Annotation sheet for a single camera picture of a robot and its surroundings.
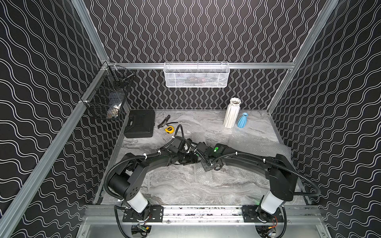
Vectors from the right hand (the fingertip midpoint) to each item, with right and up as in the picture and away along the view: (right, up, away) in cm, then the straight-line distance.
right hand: (209, 163), depth 84 cm
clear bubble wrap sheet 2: (+28, +11, +16) cm, 34 cm away
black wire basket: (-64, +39, +9) cm, 75 cm away
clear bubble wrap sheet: (+44, +7, +13) cm, 47 cm away
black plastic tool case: (-46, +23, +21) cm, 56 cm away
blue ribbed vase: (+26, +24, +21) cm, 41 cm away
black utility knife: (-31, +23, +26) cm, 47 cm away
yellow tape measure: (-26, +19, +22) cm, 38 cm away
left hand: (-5, +2, +2) cm, 6 cm away
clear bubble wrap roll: (-5, -5, -5) cm, 9 cm away
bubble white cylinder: (+17, +30, +13) cm, 37 cm away
